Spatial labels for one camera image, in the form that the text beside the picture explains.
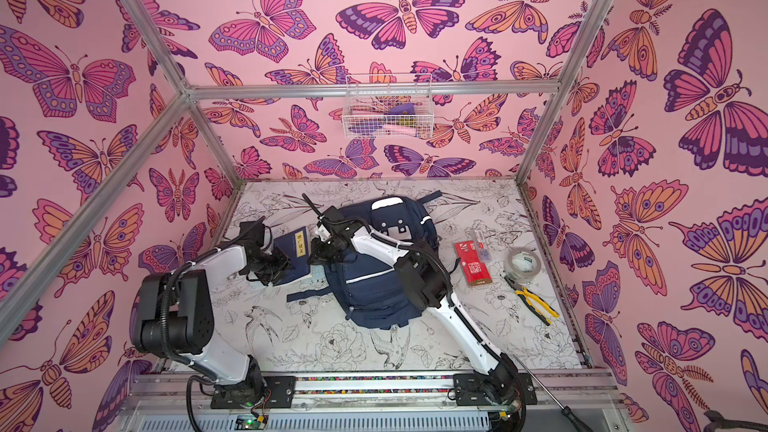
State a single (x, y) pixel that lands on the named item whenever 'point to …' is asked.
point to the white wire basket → (383, 106)
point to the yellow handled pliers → (544, 312)
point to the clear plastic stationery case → (481, 245)
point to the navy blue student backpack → (370, 290)
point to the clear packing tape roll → (523, 264)
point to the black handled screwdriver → (579, 424)
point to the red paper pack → (474, 264)
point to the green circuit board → (248, 422)
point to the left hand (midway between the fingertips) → (296, 264)
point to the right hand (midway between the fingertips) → (306, 259)
